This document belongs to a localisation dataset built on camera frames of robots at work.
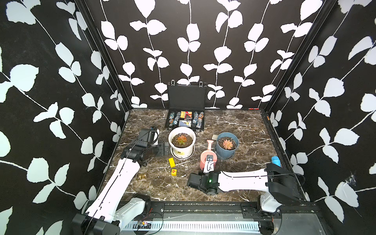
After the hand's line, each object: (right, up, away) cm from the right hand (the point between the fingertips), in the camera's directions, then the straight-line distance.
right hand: (202, 169), depth 82 cm
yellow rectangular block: (-19, +2, +8) cm, 21 cm away
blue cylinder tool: (+46, +4, +6) cm, 46 cm away
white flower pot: (-10, +10, +5) cm, 15 cm away
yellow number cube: (-17, -3, +3) cm, 17 cm away
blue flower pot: (+13, +8, +6) cm, 16 cm away
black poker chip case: (-11, +42, +37) cm, 56 cm away
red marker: (+48, +39, +43) cm, 75 cm away
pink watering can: (+2, +9, -1) cm, 10 cm away
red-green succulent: (-12, +16, +7) cm, 22 cm away
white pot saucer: (-5, +7, +13) cm, 16 cm away
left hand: (-22, +15, -5) cm, 27 cm away
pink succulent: (+16, +14, +6) cm, 22 cm away
